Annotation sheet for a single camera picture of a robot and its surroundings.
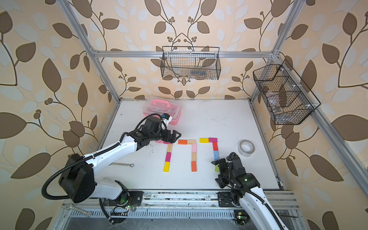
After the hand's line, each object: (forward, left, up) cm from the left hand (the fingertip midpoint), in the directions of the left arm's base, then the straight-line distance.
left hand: (173, 131), depth 82 cm
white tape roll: (-2, -47, -16) cm, 50 cm away
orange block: (0, -5, -12) cm, 13 cm away
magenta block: (-9, +4, -16) cm, 19 cm away
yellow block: (-15, +4, -17) cm, 23 cm away
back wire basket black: (+44, -10, +18) cm, 48 cm away
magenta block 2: (+4, -25, -16) cm, 30 cm away
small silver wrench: (-14, +26, -17) cm, 34 cm away
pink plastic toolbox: (+24, +11, -4) cm, 27 cm away
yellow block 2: (+3, -20, -16) cm, 25 cm away
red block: (-1, -27, -16) cm, 31 cm away
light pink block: (+2, +11, -15) cm, 19 cm away
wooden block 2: (+2, -11, -15) cm, 19 cm away
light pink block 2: (-2, -13, -17) cm, 21 cm away
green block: (-16, -26, -16) cm, 34 cm away
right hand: (-17, -23, -13) cm, 31 cm away
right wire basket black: (+8, -61, +18) cm, 64 cm away
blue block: (-7, -27, -17) cm, 32 cm away
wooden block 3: (-8, -13, -17) cm, 23 cm away
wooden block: (-2, +4, -17) cm, 17 cm away
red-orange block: (-14, -12, -17) cm, 25 cm away
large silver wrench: (-38, +41, -17) cm, 59 cm away
